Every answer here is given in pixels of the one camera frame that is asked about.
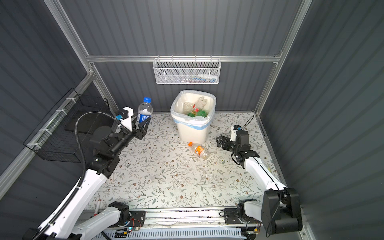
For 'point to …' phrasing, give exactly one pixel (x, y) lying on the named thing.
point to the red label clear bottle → (201, 103)
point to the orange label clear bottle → (199, 150)
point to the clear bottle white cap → (188, 107)
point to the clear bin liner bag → (192, 96)
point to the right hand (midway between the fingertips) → (224, 140)
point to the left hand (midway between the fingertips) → (144, 115)
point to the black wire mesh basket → (54, 140)
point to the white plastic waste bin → (193, 135)
